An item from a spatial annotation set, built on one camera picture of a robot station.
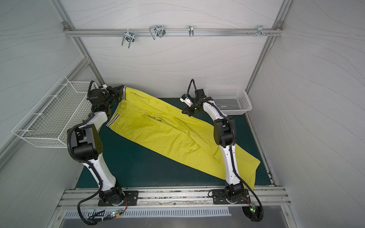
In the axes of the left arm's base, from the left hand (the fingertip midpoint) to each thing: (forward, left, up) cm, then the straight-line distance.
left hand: (123, 84), depth 87 cm
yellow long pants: (-8, -24, -29) cm, 38 cm away
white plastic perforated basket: (+16, -77, -30) cm, 84 cm away
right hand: (-3, -38, -21) cm, 43 cm away
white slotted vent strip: (-64, +16, -31) cm, 73 cm away
